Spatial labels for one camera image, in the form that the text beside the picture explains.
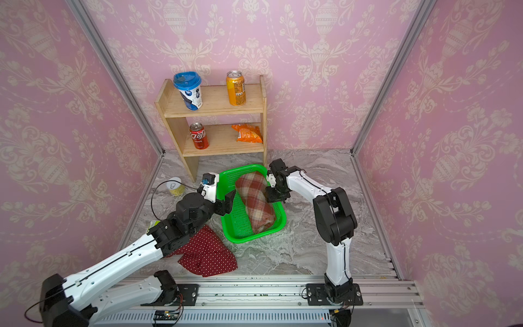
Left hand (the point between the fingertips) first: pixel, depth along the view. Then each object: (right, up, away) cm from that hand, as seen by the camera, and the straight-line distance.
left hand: (228, 189), depth 74 cm
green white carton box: (-35, -16, +14) cm, 41 cm away
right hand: (+16, -6, +21) cm, 27 cm away
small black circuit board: (-22, -45, -1) cm, 50 cm away
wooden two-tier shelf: (-7, +22, +24) cm, 34 cm away
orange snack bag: (+6, +24, +18) cm, 30 cm away
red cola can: (-14, +22, +12) cm, 28 cm away
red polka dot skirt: (-10, -26, +6) cm, 28 cm away
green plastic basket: (0, -17, +18) cm, 25 cm away
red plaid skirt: (+12, -12, +13) cm, 21 cm away
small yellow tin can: (-30, -1, +24) cm, 38 cm away
